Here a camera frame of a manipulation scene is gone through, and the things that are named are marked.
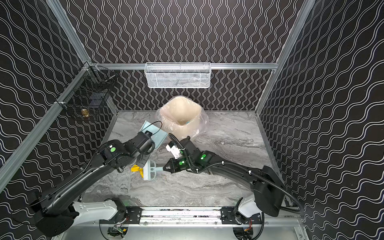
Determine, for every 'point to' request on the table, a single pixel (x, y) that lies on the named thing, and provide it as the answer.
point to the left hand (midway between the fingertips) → (144, 153)
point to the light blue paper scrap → (187, 122)
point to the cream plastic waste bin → (180, 116)
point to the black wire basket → (88, 96)
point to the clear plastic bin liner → (203, 121)
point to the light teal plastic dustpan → (158, 135)
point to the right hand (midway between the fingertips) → (164, 169)
